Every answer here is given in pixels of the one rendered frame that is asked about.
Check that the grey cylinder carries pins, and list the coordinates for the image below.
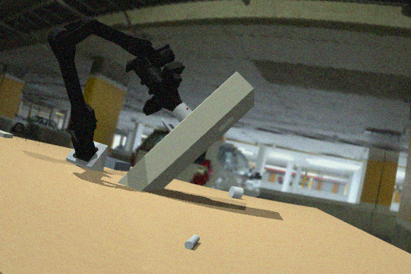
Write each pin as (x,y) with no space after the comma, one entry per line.
(192,241)
(236,192)

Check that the white cylinder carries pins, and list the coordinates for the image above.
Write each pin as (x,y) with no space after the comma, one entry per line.
(181,112)

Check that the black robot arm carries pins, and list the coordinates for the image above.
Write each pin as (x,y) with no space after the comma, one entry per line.
(62,40)

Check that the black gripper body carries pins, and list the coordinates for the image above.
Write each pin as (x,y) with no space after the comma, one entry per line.
(154,80)

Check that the light blue tray with dark grey rim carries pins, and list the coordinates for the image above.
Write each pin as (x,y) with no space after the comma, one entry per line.
(117,164)

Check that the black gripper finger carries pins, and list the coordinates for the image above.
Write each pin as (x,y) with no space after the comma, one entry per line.
(165,102)
(170,91)

